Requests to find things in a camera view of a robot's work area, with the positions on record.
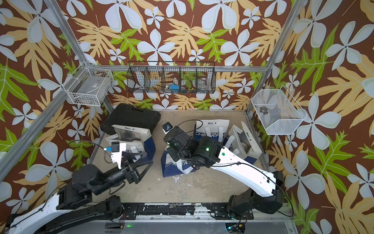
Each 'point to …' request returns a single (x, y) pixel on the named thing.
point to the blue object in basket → (174, 87)
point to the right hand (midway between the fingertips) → (171, 144)
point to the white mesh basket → (277, 111)
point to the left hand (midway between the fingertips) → (149, 158)
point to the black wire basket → (171, 77)
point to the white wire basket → (88, 86)
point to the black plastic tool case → (126, 115)
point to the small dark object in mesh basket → (264, 109)
